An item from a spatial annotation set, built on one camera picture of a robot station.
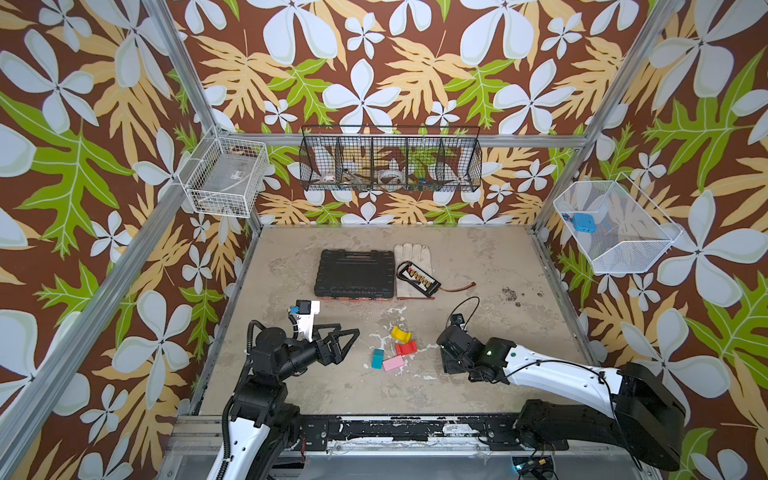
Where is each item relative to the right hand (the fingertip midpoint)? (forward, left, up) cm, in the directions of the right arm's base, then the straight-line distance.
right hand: (447, 356), depth 84 cm
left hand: (+1, +27, +18) cm, 33 cm away
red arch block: (+3, +11, -1) cm, 12 cm away
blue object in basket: (+31, -41, +23) cm, 56 cm away
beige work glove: (+38, +4, -1) cm, 38 cm away
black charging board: (+27, +6, 0) cm, 28 cm away
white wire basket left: (+43, +64, +32) cm, 84 cm away
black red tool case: (+28, +28, +1) cm, 40 cm away
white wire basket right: (+22, -47, +28) cm, 59 cm away
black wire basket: (+55, +15, +30) cm, 64 cm away
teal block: (0, +20, -2) cm, 20 cm away
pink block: (-1, +16, -2) cm, 16 cm away
